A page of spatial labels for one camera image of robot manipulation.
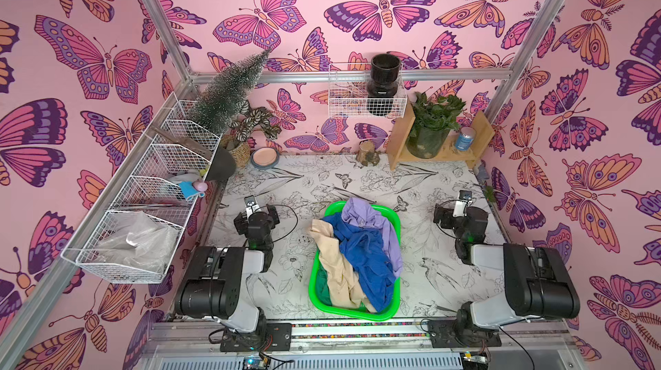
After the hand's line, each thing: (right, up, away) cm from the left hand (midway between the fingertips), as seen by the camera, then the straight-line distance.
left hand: (259, 206), depth 93 cm
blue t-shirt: (+37, -12, -18) cm, 42 cm away
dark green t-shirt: (+24, -22, -17) cm, 37 cm away
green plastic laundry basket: (+43, -26, -22) cm, 55 cm away
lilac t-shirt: (+37, -2, -6) cm, 37 cm away
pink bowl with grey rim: (-6, +20, +27) cm, 34 cm away
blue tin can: (+82, +27, +15) cm, 88 cm away
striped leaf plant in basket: (-10, +24, +4) cm, 27 cm away
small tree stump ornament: (+41, +21, +21) cm, 51 cm away
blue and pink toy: (-10, +7, -25) cm, 28 cm away
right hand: (+69, +1, 0) cm, 69 cm away
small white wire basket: (+32, +43, +7) cm, 54 cm away
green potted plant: (+64, +32, +1) cm, 71 cm away
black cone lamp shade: (-20, +15, +16) cm, 30 cm away
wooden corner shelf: (+53, +21, +13) cm, 59 cm away
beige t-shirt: (+30, -22, -17) cm, 41 cm away
